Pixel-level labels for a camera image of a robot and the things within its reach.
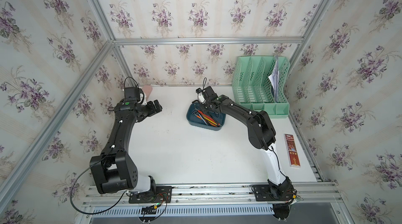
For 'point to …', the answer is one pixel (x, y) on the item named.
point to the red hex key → (208, 118)
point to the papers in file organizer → (274, 78)
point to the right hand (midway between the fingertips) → (204, 105)
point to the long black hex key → (200, 114)
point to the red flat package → (292, 151)
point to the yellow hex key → (210, 120)
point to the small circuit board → (148, 210)
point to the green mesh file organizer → (252, 87)
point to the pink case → (147, 89)
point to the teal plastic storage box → (193, 121)
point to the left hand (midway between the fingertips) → (155, 110)
